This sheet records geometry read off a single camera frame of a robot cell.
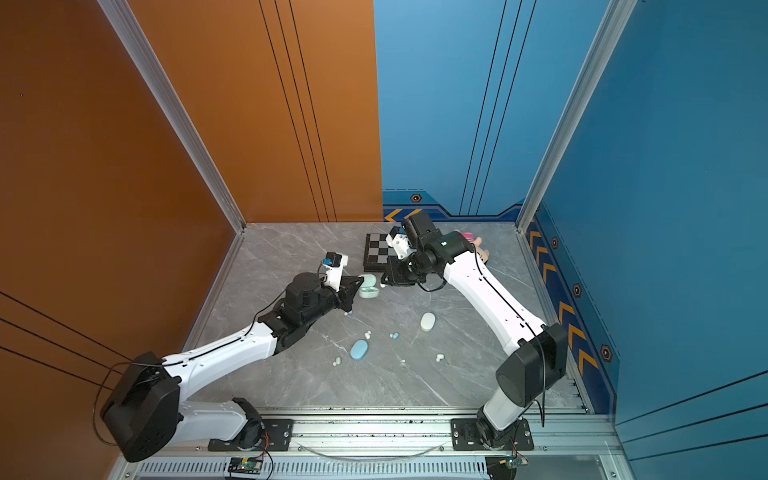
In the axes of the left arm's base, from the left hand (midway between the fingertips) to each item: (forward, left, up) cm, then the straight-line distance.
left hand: (363, 277), depth 79 cm
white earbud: (-8, 0, -19) cm, 21 cm away
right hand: (-3, -5, +3) cm, 6 cm away
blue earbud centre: (-8, -8, -20) cm, 23 cm away
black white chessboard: (+24, -1, -18) cm, 30 cm away
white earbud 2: (-16, +7, -20) cm, 26 cm away
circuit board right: (-38, -37, -20) cm, 57 cm away
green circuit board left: (-40, +27, -24) cm, 54 cm away
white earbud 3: (-14, -22, -20) cm, 32 cm away
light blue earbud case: (-13, +2, -18) cm, 22 cm away
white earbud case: (-3, -19, -19) cm, 27 cm away
